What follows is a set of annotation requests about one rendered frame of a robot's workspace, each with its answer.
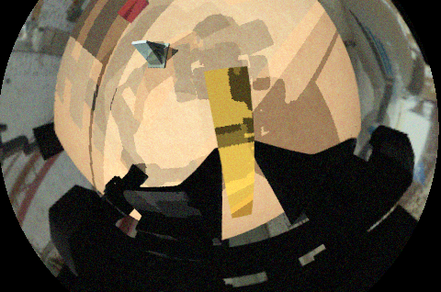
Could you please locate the red rectangular block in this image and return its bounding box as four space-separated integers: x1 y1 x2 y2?
118 0 148 24

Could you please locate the yellow bar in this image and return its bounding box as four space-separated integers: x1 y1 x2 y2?
203 66 254 219

